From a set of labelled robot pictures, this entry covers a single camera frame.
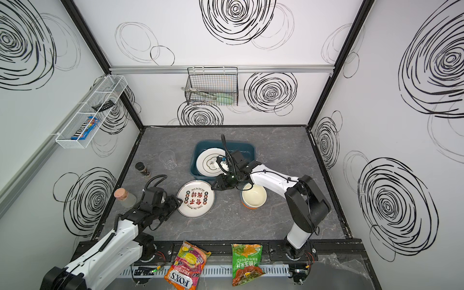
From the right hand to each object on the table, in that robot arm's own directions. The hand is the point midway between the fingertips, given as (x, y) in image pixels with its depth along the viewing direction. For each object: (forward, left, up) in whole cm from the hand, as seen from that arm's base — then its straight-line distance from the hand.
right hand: (212, 188), depth 81 cm
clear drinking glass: (+23, +29, -8) cm, 38 cm away
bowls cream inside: (-2, -19, -5) cm, 20 cm away
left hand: (-4, +15, -9) cm, 18 cm away
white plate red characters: (0, +8, -11) cm, 13 cm away
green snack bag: (-26, -15, -6) cm, 31 cm away
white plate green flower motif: (+19, +6, -8) cm, 22 cm away
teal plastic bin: (+28, -17, -5) cm, 33 cm away
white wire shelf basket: (+43, +54, +24) cm, 73 cm away
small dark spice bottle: (+12, +37, -1) cm, 39 cm away
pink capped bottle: (-4, +39, -3) cm, 39 cm away
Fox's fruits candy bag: (-30, +8, -7) cm, 32 cm away
